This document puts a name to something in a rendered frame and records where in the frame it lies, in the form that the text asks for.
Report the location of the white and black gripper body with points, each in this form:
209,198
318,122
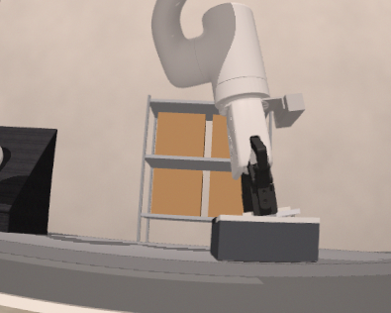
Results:
245,119

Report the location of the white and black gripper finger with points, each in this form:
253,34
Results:
247,204
262,193

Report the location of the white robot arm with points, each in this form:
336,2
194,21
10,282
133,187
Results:
227,54

